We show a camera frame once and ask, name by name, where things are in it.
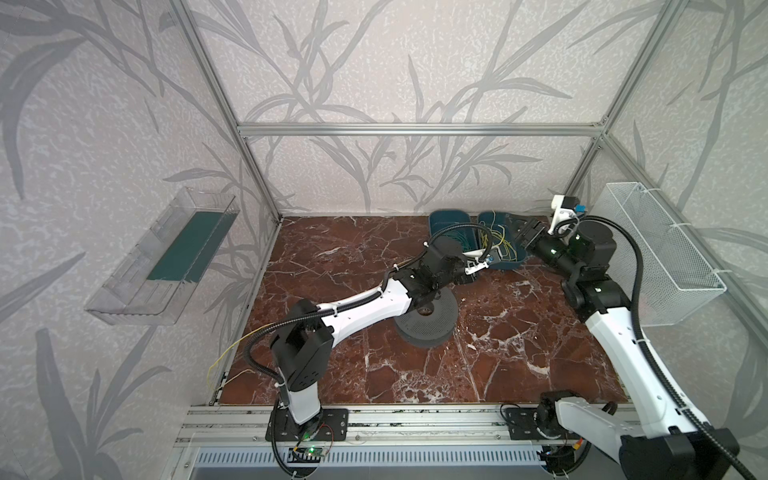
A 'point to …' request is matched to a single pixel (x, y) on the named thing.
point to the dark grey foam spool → (431, 323)
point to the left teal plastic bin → (453, 224)
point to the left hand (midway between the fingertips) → (481, 239)
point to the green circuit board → (306, 454)
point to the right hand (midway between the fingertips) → (509, 211)
